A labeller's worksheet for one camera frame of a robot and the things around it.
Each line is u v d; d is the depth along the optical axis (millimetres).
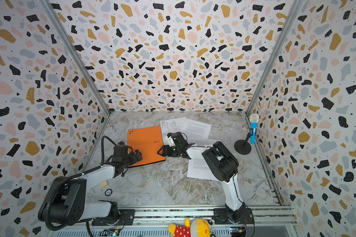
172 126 1134
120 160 710
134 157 839
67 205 418
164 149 856
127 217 735
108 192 816
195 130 1125
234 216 647
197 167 922
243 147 1036
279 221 745
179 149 778
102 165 602
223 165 535
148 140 1036
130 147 759
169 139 900
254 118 826
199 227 651
